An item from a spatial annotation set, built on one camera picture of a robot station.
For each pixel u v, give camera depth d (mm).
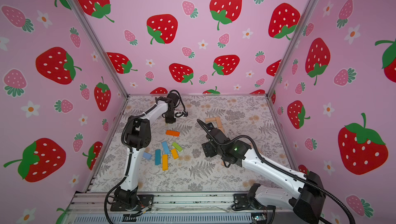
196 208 730
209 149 681
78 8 756
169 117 950
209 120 1105
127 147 640
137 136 626
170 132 1003
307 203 377
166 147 930
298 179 411
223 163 648
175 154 903
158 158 887
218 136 564
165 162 881
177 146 929
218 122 1052
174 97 897
